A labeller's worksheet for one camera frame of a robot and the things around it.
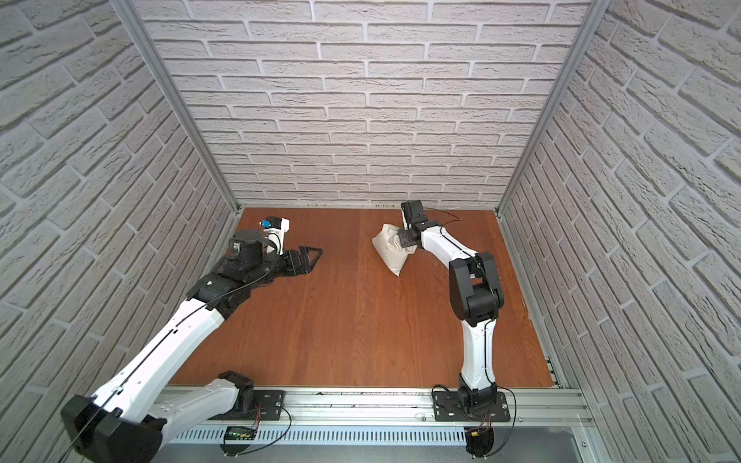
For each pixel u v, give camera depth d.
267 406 0.74
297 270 0.64
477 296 0.54
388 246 0.94
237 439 0.71
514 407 0.70
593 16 0.70
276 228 0.64
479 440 0.71
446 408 0.74
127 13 0.70
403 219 0.83
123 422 0.37
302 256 0.64
